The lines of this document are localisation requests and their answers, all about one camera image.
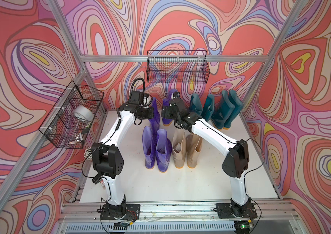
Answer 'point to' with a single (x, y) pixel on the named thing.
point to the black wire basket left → (67, 125)
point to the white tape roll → (83, 112)
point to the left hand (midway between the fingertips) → (155, 113)
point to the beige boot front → (194, 144)
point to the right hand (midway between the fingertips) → (168, 111)
